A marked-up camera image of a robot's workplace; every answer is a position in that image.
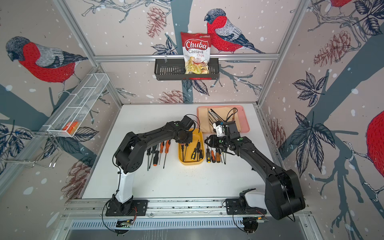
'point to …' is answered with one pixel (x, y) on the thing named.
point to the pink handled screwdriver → (182, 148)
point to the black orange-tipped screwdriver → (155, 159)
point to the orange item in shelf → (72, 127)
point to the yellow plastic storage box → (192, 153)
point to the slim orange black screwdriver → (213, 158)
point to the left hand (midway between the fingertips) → (192, 137)
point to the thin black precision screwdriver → (220, 155)
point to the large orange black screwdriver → (167, 148)
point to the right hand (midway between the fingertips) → (207, 140)
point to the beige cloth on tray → (208, 116)
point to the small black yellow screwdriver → (223, 158)
